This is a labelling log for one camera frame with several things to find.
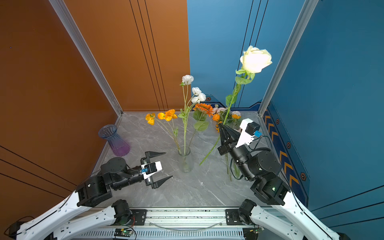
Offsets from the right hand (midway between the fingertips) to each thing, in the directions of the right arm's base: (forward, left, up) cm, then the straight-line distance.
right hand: (218, 124), depth 53 cm
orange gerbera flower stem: (+11, +6, -14) cm, 19 cm away
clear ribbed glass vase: (+3, +14, -36) cm, 39 cm away
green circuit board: (-28, +44, -46) cm, 70 cm away
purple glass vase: (+18, +60, -43) cm, 76 cm away
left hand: (-7, +20, -15) cm, 26 cm away
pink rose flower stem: (+2, -10, -46) cm, 47 cm away
